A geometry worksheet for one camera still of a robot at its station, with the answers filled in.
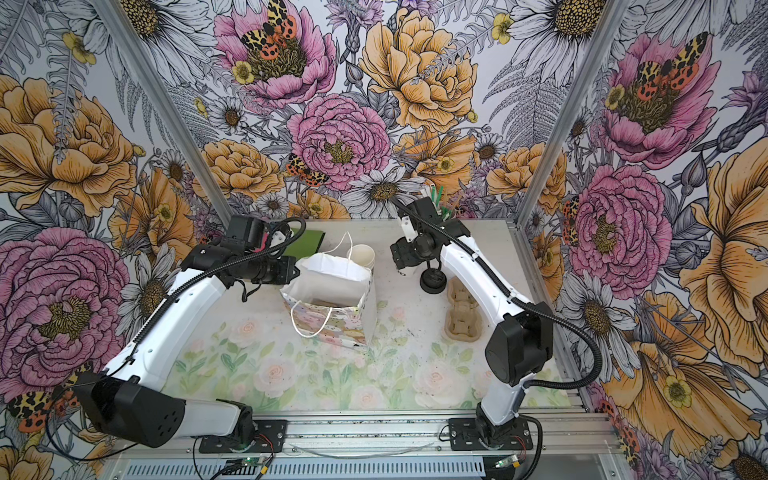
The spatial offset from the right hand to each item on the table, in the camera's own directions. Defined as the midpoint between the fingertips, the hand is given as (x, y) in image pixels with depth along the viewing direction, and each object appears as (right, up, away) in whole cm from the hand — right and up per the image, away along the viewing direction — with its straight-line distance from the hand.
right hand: (410, 261), depth 84 cm
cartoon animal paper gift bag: (-23, -12, +10) cm, 28 cm away
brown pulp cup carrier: (+17, -18, +8) cm, 25 cm away
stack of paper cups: (-14, +2, +10) cm, 18 cm away
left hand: (-30, -5, -7) cm, 31 cm away
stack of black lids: (+9, -7, +17) cm, 21 cm away
